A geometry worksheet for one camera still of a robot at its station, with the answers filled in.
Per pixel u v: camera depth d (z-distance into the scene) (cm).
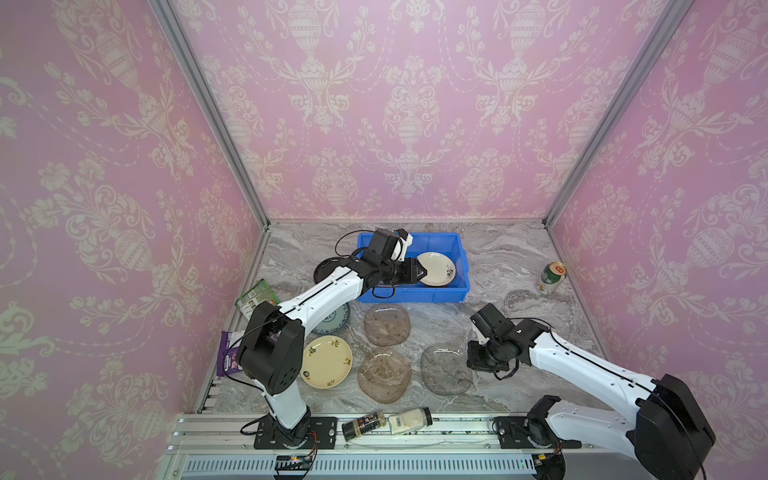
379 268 67
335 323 93
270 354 45
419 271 78
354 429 73
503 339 62
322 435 75
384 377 83
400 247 80
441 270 106
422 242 109
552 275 93
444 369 85
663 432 40
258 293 97
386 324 94
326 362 85
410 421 73
